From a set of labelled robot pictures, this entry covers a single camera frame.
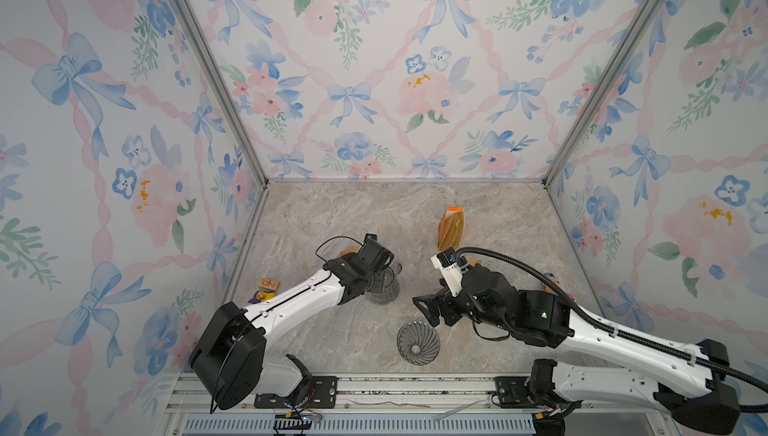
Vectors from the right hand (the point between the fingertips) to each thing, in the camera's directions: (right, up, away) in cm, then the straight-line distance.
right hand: (425, 290), depth 68 cm
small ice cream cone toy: (+42, -2, +24) cm, 49 cm away
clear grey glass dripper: (-1, -17, +12) cm, 21 cm away
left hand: (-13, 0, +17) cm, 21 cm away
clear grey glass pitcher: (-8, -3, +16) cm, 18 cm away
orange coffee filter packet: (+12, +12, +29) cm, 34 cm away
